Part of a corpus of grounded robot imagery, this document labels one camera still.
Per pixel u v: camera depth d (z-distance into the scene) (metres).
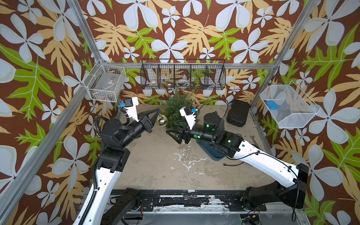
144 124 0.49
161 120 0.62
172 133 0.58
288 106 0.83
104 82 0.86
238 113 1.09
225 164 0.88
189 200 0.76
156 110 0.55
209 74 0.97
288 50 0.84
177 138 0.54
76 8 0.68
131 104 0.48
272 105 0.86
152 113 0.54
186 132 0.52
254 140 0.99
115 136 0.41
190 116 0.52
